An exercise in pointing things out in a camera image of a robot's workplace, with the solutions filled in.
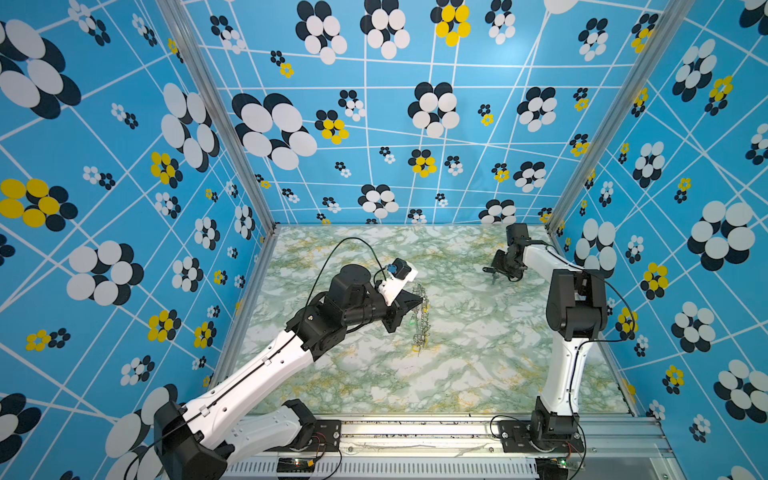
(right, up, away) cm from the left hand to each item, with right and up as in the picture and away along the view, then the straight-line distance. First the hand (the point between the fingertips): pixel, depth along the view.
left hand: (421, 298), depth 66 cm
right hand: (+32, +5, +40) cm, 51 cm away
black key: (+26, +4, +31) cm, 41 cm away
